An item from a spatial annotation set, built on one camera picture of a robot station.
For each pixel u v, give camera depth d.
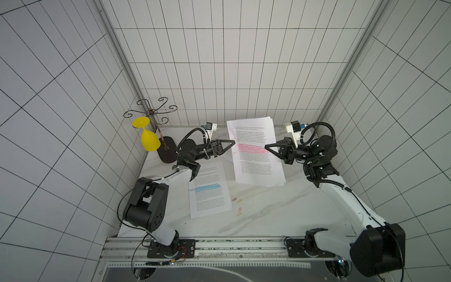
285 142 0.61
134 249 0.70
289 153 0.59
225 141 0.72
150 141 0.82
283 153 0.61
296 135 0.58
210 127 0.70
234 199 0.88
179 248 0.72
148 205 0.45
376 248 0.38
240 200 0.87
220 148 0.74
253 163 0.70
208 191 0.90
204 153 0.70
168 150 1.03
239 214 0.83
